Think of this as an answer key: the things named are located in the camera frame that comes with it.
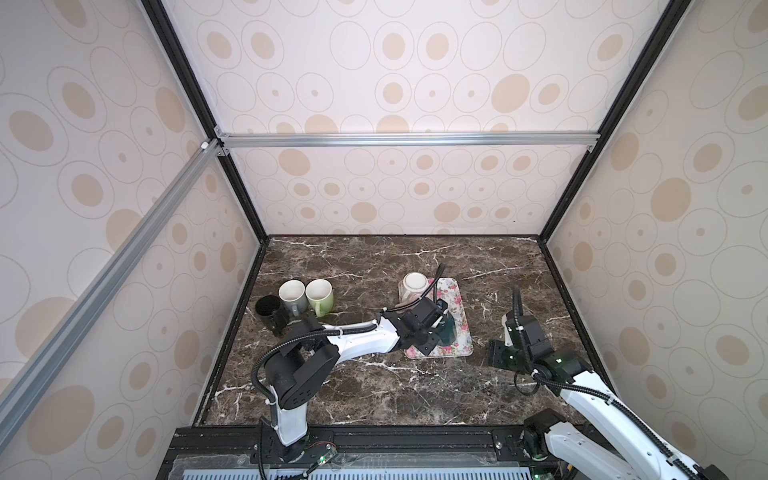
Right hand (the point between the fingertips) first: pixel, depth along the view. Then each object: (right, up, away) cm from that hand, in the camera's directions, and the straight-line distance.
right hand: (492, 350), depth 82 cm
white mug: (-21, +16, +13) cm, 30 cm away
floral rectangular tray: (-8, +15, +22) cm, 28 cm away
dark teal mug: (-12, +5, +2) cm, 13 cm away
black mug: (-66, +9, +13) cm, 68 cm away
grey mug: (-59, +14, +13) cm, 62 cm away
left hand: (-13, +3, +4) cm, 14 cm away
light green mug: (-50, +14, +10) cm, 53 cm away
